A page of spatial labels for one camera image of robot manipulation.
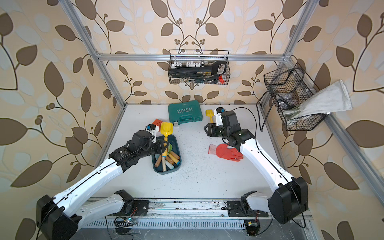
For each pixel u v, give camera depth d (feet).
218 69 2.83
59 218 1.23
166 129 2.64
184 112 3.57
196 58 2.98
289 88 2.83
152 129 2.30
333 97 1.87
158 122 3.36
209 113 3.69
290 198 1.27
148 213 2.38
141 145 1.93
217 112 2.34
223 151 3.07
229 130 1.93
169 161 2.84
